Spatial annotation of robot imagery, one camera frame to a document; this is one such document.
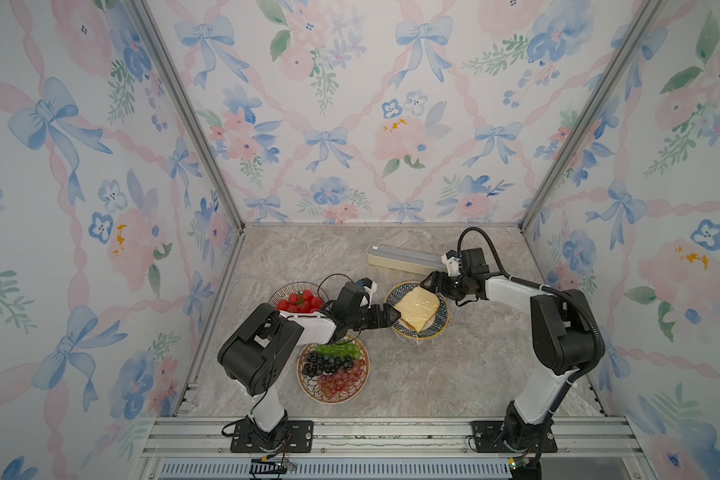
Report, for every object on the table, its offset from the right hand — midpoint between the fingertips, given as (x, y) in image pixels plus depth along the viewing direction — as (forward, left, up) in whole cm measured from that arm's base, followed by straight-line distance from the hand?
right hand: (431, 285), depth 97 cm
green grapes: (-21, +28, -1) cm, 35 cm away
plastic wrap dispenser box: (+10, +8, +1) cm, 13 cm away
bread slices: (-8, +5, -1) cm, 9 cm away
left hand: (-12, +13, +1) cm, 17 cm away
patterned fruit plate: (-32, +36, -2) cm, 48 cm away
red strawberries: (-6, +41, 0) cm, 41 cm away
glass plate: (-2, +48, -1) cm, 48 cm away
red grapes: (-30, +28, -1) cm, 41 cm away
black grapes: (-26, +35, 0) cm, 43 cm away
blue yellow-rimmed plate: (-14, +1, -2) cm, 14 cm away
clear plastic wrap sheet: (-18, +4, -5) cm, 19 cm away
